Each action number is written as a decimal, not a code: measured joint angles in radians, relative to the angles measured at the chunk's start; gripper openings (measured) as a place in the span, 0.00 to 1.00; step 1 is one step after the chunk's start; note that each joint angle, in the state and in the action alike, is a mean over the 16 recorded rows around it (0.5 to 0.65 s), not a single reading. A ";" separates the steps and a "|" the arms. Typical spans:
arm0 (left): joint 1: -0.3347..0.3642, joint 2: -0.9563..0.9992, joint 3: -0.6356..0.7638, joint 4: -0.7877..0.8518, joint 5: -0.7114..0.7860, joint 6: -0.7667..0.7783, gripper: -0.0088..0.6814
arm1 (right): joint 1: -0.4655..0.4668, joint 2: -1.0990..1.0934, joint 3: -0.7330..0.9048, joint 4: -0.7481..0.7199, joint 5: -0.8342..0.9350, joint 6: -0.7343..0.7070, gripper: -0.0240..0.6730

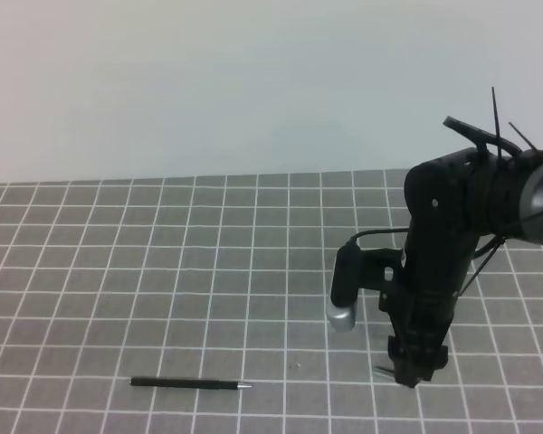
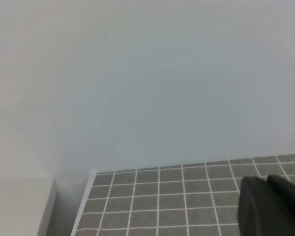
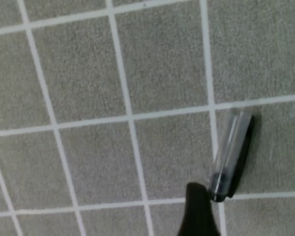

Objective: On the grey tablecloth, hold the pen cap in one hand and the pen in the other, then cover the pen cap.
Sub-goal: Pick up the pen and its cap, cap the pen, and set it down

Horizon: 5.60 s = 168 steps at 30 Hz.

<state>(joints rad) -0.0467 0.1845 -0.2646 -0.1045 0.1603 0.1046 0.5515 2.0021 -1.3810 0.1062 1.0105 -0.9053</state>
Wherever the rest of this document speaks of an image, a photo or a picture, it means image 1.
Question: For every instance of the black pen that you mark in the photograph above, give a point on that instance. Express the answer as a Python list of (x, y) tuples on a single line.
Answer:
[(196, 384)]

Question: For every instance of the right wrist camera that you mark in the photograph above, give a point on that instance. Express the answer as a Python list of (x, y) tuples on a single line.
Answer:
[(341, 308)]

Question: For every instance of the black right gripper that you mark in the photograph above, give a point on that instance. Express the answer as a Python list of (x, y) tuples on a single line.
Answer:
[(419, 284)]

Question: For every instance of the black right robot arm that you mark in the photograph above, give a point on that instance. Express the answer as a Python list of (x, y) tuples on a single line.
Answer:
[(511, 205)]

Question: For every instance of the grey grid tablecloth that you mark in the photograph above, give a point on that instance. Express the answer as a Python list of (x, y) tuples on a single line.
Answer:
[(226, 278)]

